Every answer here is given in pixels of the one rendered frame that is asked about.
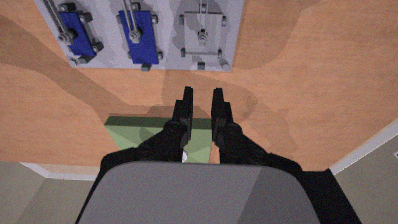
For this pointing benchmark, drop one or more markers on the toggle clamp with red handle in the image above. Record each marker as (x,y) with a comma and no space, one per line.
(65,35)

